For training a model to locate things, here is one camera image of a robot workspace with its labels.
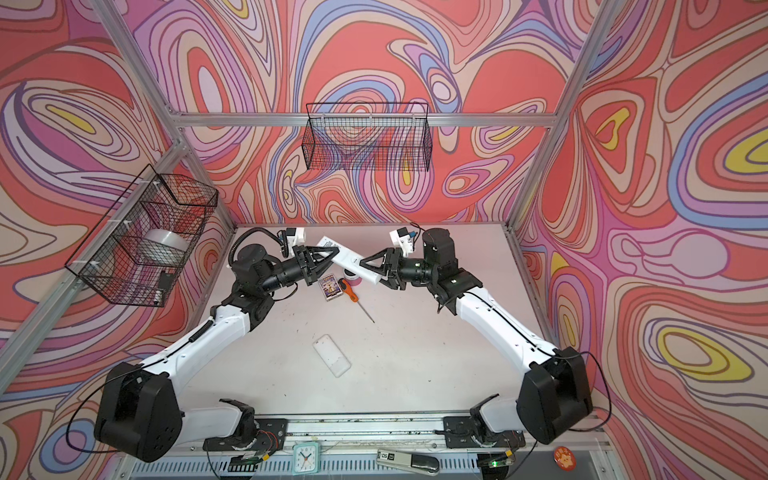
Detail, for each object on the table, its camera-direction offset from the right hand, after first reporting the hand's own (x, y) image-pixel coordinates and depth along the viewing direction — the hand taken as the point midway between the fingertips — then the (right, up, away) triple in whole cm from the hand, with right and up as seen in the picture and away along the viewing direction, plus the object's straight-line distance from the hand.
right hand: (365, 274), depth 70 cm
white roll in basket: (-48, +7, 0) cm, 49 cm away
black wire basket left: (-58, +6, +4) cm, 58 cm away
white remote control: (-4, +3, 0) cm, 5 cm away
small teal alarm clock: (-14, -43, -1) cm, 45 cm away
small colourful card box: (-14, -6, +29) cm, 32 cm away
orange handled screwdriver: (-7, -8, +29) cm, 30 cm away
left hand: (-6, +5, 0) cm, 8 cm away
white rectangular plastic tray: (-11, -25, +16) cm, 32 cm away
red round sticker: (+48, -44, 0) cm, 65 cm away
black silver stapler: (+13, -42, -5) cm, 44 cm away
